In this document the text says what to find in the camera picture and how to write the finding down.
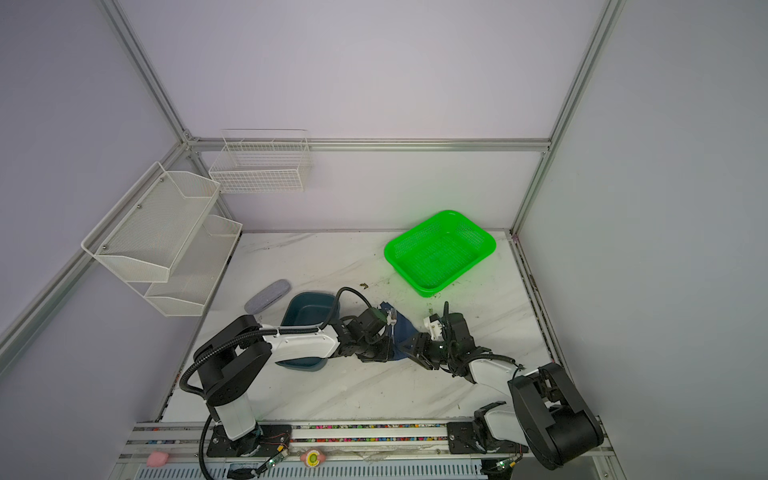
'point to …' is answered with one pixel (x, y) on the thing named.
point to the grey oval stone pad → (267, 296)
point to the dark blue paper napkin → (402, 330)
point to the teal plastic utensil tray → (308, 308)
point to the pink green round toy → (312, 458)
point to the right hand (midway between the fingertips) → (402, 351)
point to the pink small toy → (157, 459)
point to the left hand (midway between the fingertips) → (393, 356)
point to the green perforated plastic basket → (438, 250)
